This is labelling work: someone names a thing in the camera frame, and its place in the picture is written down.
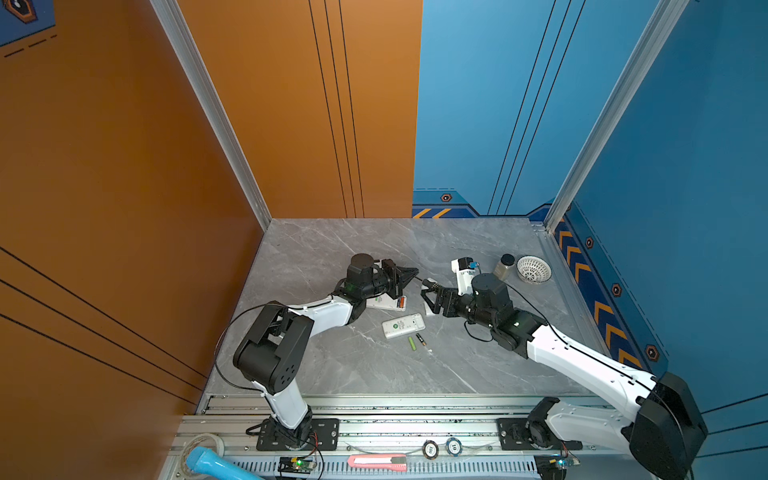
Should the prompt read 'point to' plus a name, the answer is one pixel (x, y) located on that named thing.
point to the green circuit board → (295, 465)
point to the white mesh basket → (533, 270)
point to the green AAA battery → (412, 343)
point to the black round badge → (430, 449)
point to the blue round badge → (454, 446)
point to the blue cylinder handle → (205, 465)
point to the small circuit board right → (563, 462)
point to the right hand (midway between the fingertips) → (427, 294)
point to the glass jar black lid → (501, 269)
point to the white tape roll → (193, 440)
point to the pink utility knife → (378, 462)
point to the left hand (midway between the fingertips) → (421, 266)
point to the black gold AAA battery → (423, 342)
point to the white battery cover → (429, 311)
